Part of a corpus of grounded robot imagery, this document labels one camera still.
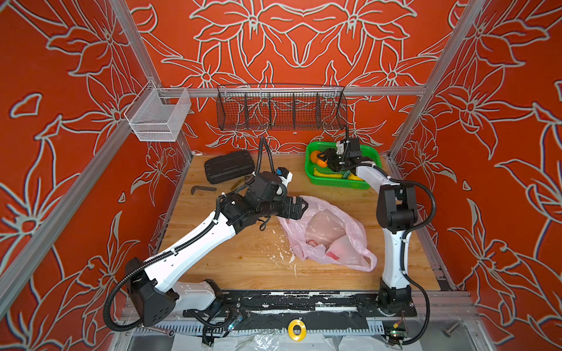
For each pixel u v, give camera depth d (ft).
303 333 2.21
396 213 1.90
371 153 3.57
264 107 3.27
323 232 2.96
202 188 3.45
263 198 1.68
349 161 2.62
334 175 3.50
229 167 3.50
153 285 1.25
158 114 3.09
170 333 2.24
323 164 3.12
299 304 2.43
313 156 3.48
